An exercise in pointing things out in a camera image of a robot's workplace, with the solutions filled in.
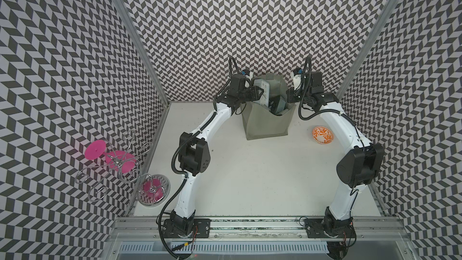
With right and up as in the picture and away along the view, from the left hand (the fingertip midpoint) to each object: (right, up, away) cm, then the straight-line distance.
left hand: (260, 91), depth 88 cm
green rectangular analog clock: (+9, -6, +4) cm, 11 cm away
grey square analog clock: (+3, -3, +3) cm, 5 cm away
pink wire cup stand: (-51, -27, -28) cm, 64 cm away
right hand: (+14, -1, -2) cm, 14 cm away
